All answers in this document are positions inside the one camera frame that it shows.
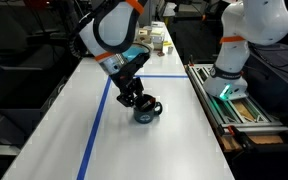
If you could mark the wooden base board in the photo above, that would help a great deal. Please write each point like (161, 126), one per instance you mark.
(265, 139)

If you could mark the small brown block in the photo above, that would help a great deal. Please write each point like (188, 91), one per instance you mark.
(160, 53)

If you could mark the black fabric bag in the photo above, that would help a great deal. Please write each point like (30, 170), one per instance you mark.
(274, 83)

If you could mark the black office chair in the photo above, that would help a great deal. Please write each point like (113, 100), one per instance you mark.
(20, 63)

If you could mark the black bar clamp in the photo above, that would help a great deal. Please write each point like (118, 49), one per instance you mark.
(247, 141)

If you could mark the dark blue mug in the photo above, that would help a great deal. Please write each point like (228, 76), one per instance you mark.
(145, 117)

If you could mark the aluminium rail base frame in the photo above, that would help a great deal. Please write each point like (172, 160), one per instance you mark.
(217, 110)

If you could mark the red Expo marker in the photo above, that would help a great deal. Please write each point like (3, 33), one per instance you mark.
(148, 105)

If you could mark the wooden shape sorter box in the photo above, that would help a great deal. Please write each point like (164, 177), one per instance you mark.
(143, 35)

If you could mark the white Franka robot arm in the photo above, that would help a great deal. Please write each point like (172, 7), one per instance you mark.
(250, 20)

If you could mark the yellow sticky note pad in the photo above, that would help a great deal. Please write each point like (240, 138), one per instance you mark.
(167, 43)

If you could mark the long blue tape strip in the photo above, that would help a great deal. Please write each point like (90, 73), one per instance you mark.
(95, 126)

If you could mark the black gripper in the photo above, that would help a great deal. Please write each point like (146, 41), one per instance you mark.
(127, 74)

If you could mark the stack of white boxes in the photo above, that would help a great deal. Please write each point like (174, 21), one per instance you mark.
(157, 33)

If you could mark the small white cylinder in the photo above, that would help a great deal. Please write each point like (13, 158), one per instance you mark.
(170, 50)

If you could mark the short blue tape strip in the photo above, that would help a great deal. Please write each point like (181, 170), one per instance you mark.
(164, 76)

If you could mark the white cup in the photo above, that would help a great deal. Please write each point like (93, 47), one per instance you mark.
(150, 50)

